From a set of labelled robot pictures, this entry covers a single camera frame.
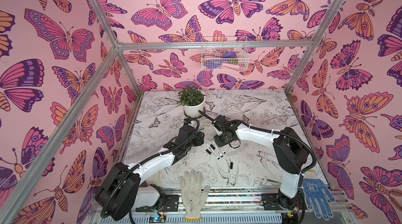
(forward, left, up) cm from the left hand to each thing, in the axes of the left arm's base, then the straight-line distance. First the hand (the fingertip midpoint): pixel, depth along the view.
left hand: (202, 133), depth 87 cm
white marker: (-5, -8, -8) cm, 13 cm away
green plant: (+20, +7, +9) cm, 23 cm away
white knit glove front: (-29, +4, -10) cm, 31 cm away
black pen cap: (-14, -16, -10) cm, 23 cm away
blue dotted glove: (-28, -55, -9) cm, 63 cm away
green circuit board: (-38, +21, -12) cm, 45 cm away
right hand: (0, -10, -7) cm, 12 cm away
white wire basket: (+38, -13, +23) cm, 46 cm away
